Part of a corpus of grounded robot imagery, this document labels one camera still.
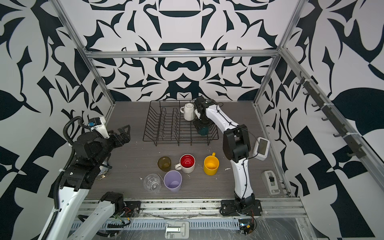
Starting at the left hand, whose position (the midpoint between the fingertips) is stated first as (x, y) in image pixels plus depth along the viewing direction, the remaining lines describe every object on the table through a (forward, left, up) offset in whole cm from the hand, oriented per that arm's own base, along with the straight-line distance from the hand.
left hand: (120, 126), depth 67 cm
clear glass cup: (-15, -10, -32) cm, 37 cm away
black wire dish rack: (+21, -15, -30) cm, 39 cm away
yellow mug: (-7, -43, -30) cm, 53 cm away
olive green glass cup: (-6, -16, -29) cm, 34 cm away
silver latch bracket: (-36, -24, -29) cm, 53 cm away
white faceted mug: (+26, -30, -20) cm, 45 cm away
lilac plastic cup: (-15, -21, -31) cm, 40 cm away
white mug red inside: (-5, -29, -32) cm, 43 cm away
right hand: (+17, -40, -23) cm, 49 cm away
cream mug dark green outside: (+12, -40, -24) cm, 48 cm away
